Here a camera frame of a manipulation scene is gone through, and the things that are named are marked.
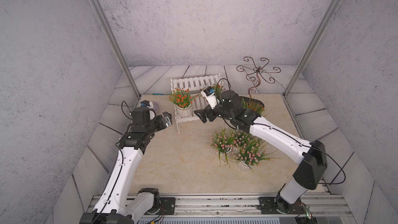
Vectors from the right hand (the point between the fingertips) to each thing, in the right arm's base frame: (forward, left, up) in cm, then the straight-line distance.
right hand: (202, 105), depth 75 cm
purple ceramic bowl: (+21, +33, -25) cm, 47 cm away
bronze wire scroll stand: (+26, -32, 0) cm, 41 cm away
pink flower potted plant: (-11, -9, -16) cm, 22 cm away
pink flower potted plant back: (-9, -20, -17) cm, 28 cm away
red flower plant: (+15, -31, -17) cm, 38 cm away
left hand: (-3, +17, -5) cm, 18 cm away
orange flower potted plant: (+6, +10, -3) cm, 12 cm away
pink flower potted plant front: (-18, -23, -16) cm, 33 cm away
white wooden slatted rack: (+18, +6, -3) cm, 19 cm away
